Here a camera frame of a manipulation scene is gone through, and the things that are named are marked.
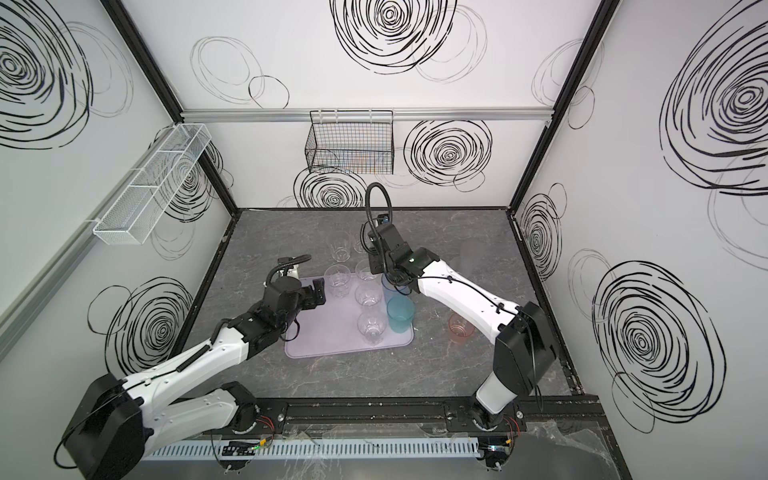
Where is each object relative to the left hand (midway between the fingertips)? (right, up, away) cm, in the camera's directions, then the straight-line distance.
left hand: (314, 281), depth 84 cm
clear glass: (+13, +2, +13) cm, 18 cm away
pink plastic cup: (+42, -15, +5) cm, 45 cm away
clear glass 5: (+4, +10, +21) cm, 24 cm away
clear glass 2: (+15, -5, +7) cm, 17 cm away
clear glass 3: (+16, -14, +4) cm, 22 cm away
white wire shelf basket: (-42, +22, -8) cm, 48 cm away
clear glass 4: (+5, -1, +13) cm, 14 cm away
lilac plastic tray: (+4, -14, +3) cm, 15 cm away
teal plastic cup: (+25, -10, +5) cm, 27 cm away
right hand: (+18, +8, -1) cm, 19 cm away
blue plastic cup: (+22, -2, -1) cm, 22 cm away
